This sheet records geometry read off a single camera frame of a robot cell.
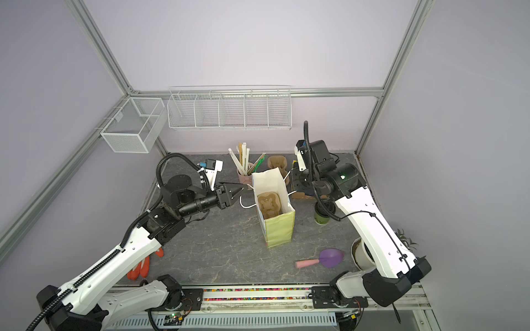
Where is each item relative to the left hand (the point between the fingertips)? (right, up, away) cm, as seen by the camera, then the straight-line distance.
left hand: (245, 191), depth 63 cm
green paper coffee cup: (+30, -15, +26) cm, 42 cm away
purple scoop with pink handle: (+32, -29, +20) cm, 48 cm away
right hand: (+17, +4, +6) cm, 18 cm away
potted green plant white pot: (+40, -24, +8) cm, 47 cm away
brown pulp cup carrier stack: (+12, +12, +49) cm, 52 cm away
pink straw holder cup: (-5, +2, +35) cm, 35 cm away
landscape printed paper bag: (+11, -15, +11) cm, 22 cm away
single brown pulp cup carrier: (+7, -9, +30) cm, 32 cm away
